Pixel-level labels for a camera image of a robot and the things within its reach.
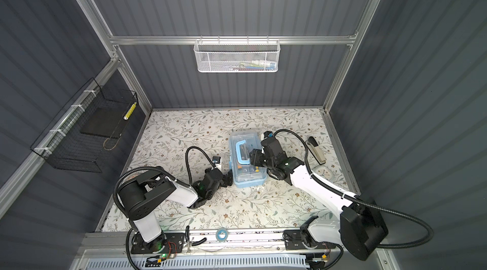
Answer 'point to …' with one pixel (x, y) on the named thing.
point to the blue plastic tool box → (245, 175)
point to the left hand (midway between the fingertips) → (226, 170)
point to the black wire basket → (86, 128)
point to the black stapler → (316, 150)
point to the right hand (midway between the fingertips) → (255, 155)
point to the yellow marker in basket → (130, 111)
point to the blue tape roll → (222, 234)
